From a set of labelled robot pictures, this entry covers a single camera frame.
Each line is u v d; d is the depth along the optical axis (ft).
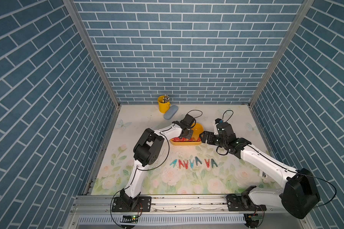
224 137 2.07
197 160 2.92
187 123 2.63
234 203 2.41
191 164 2.90
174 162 2.91
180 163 2.90
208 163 2.90
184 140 3.24
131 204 2.10
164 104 3.53
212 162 2.92
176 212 2.37
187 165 2.84
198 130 3.23
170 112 3.76
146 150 1.83
